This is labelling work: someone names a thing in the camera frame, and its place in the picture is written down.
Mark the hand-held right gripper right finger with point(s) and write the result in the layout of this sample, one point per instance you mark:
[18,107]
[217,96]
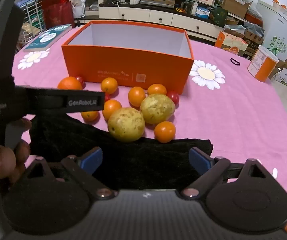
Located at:
[199,158]

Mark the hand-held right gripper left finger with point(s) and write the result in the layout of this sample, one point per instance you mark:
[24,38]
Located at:
[92,158]

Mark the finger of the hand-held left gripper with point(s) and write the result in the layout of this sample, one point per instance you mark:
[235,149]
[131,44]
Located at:
[83,102]

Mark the small orange kumquat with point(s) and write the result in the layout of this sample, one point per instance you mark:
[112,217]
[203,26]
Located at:
[156,89]
[164,131]
[109,85]
[111,108]
[136,96]
[89,115]

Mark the large orange mandarin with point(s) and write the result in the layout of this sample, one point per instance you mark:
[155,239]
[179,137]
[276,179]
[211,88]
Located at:
[69,83]

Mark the orange cardboard box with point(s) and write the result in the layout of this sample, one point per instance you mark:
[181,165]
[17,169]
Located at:
[96,60]

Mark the yellow speckled passion fruit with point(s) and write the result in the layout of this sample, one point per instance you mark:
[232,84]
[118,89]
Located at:
[126,124]
[157,108]

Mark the black cloth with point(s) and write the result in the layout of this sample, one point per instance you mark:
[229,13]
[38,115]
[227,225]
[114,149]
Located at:
[133,160]

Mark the teal book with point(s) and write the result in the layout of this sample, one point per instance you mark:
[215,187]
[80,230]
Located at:
[48,38]

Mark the pink floral tablecloth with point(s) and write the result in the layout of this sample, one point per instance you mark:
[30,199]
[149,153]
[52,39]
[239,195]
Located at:
[233,120]

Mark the dark red paper bag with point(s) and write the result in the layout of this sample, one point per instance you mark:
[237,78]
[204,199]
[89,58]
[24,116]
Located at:
[58,15]

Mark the white pouch bag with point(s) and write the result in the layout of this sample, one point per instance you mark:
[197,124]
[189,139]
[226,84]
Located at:
[78,7]

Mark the orange and white can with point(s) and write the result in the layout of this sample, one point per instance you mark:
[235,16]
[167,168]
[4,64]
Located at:
[262,65]

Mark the white tv stand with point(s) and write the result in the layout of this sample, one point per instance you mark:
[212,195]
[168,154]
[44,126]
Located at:
[158,17]

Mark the white and green carton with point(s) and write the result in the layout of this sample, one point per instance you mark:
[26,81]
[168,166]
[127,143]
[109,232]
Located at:
[284,76]

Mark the orange paper gift box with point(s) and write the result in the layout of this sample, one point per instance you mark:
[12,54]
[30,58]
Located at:
[229,42]

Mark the brown printed carton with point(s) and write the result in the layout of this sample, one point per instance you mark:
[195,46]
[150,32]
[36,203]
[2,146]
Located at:
[253,38]

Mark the white plastic basin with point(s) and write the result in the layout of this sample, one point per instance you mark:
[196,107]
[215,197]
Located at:
[234,31]

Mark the dark green bag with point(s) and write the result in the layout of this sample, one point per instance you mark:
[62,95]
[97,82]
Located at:
[218,16]

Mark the blue and white box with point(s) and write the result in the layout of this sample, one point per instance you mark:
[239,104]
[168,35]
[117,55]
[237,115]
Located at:
[202,12]

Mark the white mini fridge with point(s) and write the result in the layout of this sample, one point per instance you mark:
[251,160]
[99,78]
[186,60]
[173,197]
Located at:
[278,30]

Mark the open brown cardboard box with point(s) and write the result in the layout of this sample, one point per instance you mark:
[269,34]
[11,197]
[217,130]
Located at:
[236,6]

